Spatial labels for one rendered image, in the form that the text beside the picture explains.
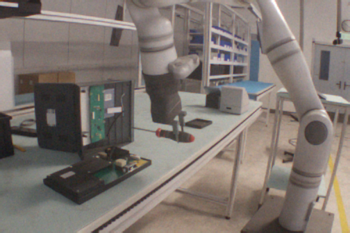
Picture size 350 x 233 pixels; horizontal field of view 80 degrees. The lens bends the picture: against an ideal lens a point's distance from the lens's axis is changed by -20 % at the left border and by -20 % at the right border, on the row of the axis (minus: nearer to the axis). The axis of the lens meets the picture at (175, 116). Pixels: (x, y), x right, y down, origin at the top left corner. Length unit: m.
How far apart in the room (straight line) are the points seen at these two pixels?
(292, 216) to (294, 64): 0.40
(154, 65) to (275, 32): 0.31
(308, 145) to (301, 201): 0.15
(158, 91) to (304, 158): 0.38
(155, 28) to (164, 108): 0.17
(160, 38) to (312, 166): 0.46
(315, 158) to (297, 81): 0.20
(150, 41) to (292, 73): 0.34
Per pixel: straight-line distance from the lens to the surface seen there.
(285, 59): 0.62
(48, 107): 0.78
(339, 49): 7.21
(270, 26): 0.64
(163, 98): 0.52
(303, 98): 0.68
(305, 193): 0.68
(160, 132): 0.62
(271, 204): 0.84
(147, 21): 0.49
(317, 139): 0.63
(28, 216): 0.50
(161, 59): 0.49
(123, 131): 0.83
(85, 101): 0.69
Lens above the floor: 1.28
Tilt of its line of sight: 13 degrees down
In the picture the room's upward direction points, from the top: 2 degrees clockwise
